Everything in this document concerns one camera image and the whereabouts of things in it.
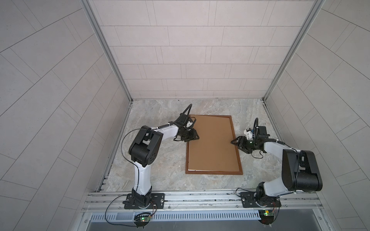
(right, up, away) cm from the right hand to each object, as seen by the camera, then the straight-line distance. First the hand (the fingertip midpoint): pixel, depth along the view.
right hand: (234, 143), depth 90 cm
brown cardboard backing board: (-13, -4, -1) cm, 14 cm away
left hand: (-22, +4, +4) cm, 22 cm away
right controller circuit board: (+9, -30, -22) cm, 38 cm away
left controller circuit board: (-50, -29, -26) cm, 63 cm away
